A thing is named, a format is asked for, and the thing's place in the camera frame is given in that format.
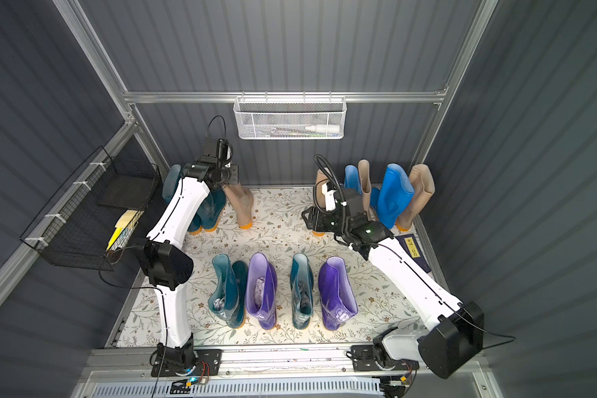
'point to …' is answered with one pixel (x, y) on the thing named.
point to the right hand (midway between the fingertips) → (313, 213)
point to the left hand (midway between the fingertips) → (232, 172)
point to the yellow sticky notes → (120, 225)
